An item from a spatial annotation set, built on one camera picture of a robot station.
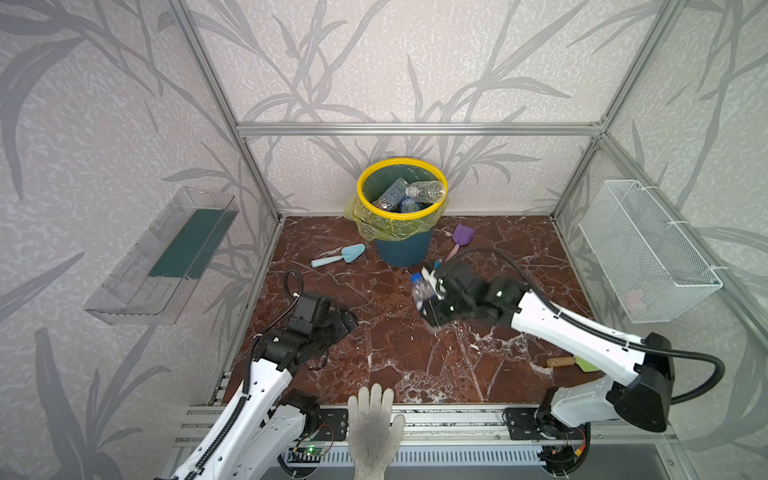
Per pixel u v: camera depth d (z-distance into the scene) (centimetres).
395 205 93
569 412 60
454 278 55
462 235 115
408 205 92
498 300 51
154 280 65
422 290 75
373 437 72
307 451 71
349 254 109
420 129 94
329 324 65
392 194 93
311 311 57
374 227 87
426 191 80
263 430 56
